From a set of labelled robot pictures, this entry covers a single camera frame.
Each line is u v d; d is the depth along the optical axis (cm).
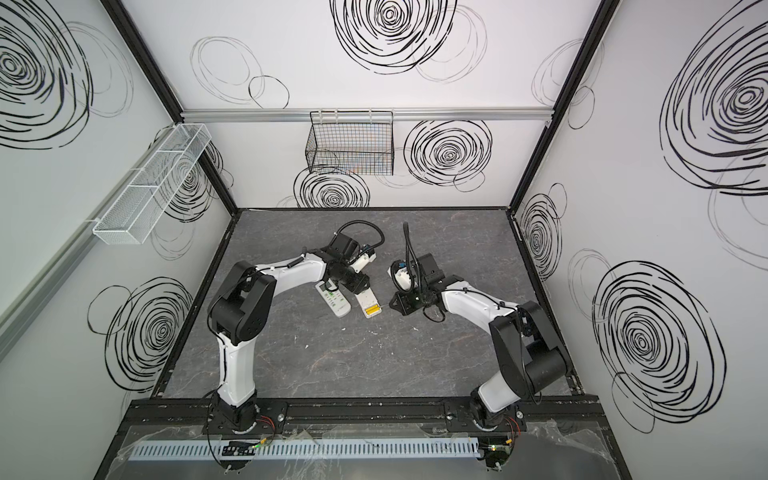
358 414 75
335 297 94
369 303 94
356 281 87
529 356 44
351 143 99
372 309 92
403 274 81
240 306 53
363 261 90
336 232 82
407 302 77
